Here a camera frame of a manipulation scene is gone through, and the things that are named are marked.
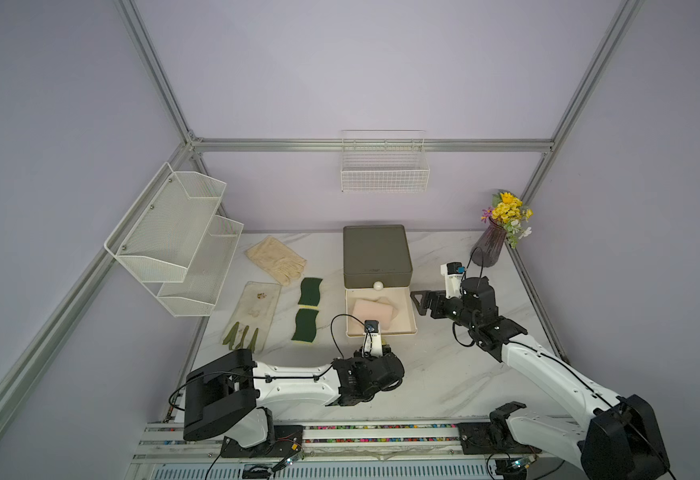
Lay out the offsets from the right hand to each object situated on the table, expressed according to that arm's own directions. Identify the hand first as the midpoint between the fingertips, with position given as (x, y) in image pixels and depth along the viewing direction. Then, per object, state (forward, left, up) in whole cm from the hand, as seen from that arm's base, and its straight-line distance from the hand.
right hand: (424, 297), depth 83 cm
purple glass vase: (+25, -28, -4) cm, 37 cm away
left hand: (-12, +12, -8) cm, 19 cm away
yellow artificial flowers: (+25, -30, +9) cm, 40 cm away
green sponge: (+12, +36, -14) cm, 40 cm away
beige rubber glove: (+27, +49, -14) cm, 58 cm away
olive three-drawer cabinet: (+11, +13, +7) cm, 19 cm away
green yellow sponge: (-1, +36, -14) cm, 39 cm away
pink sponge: (-2, +12, -3) cm, 13 cm away
